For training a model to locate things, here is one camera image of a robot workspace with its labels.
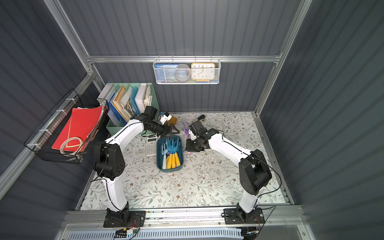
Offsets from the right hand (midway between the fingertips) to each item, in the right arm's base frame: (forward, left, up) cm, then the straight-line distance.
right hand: (190, 147), depth 86 cm
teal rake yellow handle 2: (+5, +10, -7) cm, 13 cm away
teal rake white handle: (+2, +17, -9) cm, 19 cm away
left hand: (+7, +10, +4) cm, 13 cm away
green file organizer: (+29, +43, +10) cm, 53 cm away
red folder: (+2, +54, +19) cm, 58 cm away
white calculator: (+7, +27, -11) cm, 30 cm away
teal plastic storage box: (+8, +19, -6) cm, 22 cm away
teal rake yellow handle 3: (-7, +10, -8) cm, 15 cm away
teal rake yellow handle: (-8, +13, -7) cm, 17 cm away
